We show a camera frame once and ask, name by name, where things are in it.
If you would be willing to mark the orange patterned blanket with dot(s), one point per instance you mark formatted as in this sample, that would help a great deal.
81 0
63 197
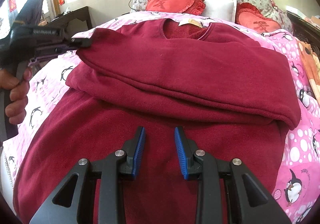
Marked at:
310 62

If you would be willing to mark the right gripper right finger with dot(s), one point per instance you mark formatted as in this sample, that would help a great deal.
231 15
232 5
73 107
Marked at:
227 190

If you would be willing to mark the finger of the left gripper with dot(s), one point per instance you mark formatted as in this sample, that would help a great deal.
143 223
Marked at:
38 58
76 43

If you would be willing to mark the pink penguin bedspread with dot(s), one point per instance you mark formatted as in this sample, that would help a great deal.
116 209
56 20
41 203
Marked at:
297 186

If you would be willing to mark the right red heart cushion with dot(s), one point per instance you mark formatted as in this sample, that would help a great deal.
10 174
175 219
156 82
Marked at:
249 16

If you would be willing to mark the person's left hand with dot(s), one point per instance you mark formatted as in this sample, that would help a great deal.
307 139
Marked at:
15 110

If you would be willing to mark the red heart cushion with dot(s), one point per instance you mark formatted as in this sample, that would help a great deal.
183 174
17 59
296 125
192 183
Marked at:
249 16
194 7

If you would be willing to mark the left red heart cushion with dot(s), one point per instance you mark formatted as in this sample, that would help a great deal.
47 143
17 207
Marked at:
194 7

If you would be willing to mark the white pillow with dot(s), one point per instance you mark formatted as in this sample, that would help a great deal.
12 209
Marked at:
220 9

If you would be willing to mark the dark wooden bed frame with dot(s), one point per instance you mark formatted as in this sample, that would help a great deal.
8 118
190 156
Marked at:
305 31

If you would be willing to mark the dark red fleece sweater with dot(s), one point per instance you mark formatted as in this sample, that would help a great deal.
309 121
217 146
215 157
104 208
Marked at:
233 97

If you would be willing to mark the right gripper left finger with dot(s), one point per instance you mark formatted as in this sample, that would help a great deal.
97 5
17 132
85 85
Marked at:
72 201

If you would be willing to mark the dark wooden side table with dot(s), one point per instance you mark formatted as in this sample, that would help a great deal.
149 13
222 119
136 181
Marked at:
81 14

